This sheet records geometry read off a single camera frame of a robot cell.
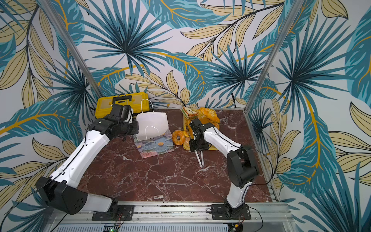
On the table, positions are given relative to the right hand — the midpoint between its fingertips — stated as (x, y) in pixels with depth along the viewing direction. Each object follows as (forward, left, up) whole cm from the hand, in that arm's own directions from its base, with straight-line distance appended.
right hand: (196, 148), depth 89 cm
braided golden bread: (+27, -11, 0) cm, 29 cm away
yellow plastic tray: (+5, +6, -5) cm, 9 cm away
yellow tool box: (+35, +40, +8) cm, 53 cm away
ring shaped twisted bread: (+12, +12, -5) cm, 18 cm away
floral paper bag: (-2, +23, +16) cm, 28 cm away
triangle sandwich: (+32, +2, -2) cm, 32 cm away
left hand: (+3, +33, +17) cm, 37 cm away
